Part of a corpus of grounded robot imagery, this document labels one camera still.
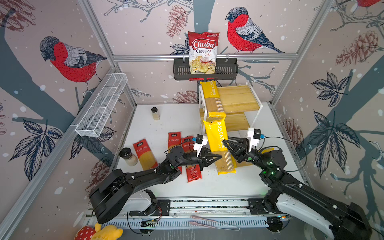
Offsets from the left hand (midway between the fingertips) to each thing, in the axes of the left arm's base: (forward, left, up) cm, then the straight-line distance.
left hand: (219, 158), depth 62 cm
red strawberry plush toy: (-24, +58, -21) cm, 66 cm away
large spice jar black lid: (+9, +47, -20) cm, 52 cm away
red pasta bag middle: (+25, +24, -25) cm, 43 cm away
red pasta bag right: (+3, +12, -25) cm, 27 cm away
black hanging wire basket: (+58, -10, +7) cm, 59 cm away
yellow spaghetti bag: (+25, +1, +8) cm, 26 cm away
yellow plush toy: (-23, +49, -22) cm, 58 cm away
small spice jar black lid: (+44, +40, -22) cm, 63 cm away
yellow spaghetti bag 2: (-2, -11, 0) cm, 11 cm away
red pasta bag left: (+11, +40, -26) cm, 49 cm away
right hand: (+3, 0, +6) cm, 7 cm away
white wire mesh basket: (+19, +60, +3) cm, 63 cm away
